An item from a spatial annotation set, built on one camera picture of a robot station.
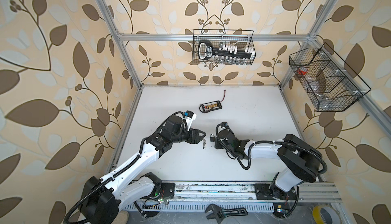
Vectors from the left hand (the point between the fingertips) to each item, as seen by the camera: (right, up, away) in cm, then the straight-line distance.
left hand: (203, 132), depth 75 cm
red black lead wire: (+17, +20, +40) cm, 48 cm away
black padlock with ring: (+1, -10, +16) cm, 19 cm away
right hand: (+8, -8, +15) cm, 19 cm away
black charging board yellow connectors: (+4, +11, +32) cm, 34 cm away
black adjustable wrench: (+7, -35, -7) cm, 37 cm away
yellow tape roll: (+55, -37, -6) cm, 67 cm away
